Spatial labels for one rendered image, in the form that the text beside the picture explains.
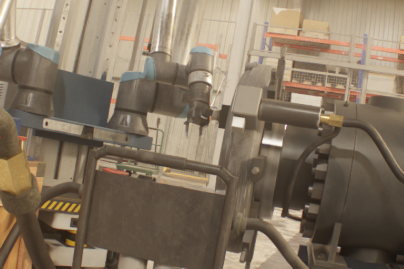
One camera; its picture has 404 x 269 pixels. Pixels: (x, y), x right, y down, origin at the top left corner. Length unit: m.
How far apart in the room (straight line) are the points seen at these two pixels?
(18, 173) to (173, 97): 1.66
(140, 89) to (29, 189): 1.61
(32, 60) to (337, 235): 1.32
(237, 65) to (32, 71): 7.85
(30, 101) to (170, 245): 0.96
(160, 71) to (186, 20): 0.39
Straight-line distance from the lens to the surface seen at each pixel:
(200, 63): 1.89
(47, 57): 2.04
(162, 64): 1.99
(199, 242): 1.26
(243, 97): 1.66
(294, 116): 1.65
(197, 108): 1.81
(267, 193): 1.89
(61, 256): 2.05
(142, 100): 2.24
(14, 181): 0.66
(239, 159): 1.71
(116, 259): 2.28
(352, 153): 1.81
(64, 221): 2.02
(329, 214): 1.84
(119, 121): 2.23
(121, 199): 1.31
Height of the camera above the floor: 0.59
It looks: 5 degrees up
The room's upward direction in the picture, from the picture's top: 10 degrees clockwise
